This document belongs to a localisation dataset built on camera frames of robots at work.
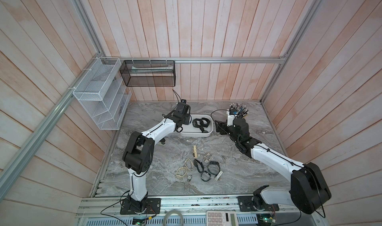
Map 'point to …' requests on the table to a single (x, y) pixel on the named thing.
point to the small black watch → (207, 172)
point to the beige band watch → (179, 175)
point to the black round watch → (214, 162)
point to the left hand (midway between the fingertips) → (183, 117)
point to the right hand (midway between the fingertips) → (220, 120)
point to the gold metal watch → (207, 157)
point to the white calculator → (221, 218)
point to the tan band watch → (191, 164)
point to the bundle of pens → (239, 111)
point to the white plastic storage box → (190, 130)
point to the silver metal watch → (189, 177)
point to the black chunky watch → (194, 122)
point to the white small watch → (218, 177)
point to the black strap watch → (195, 162)
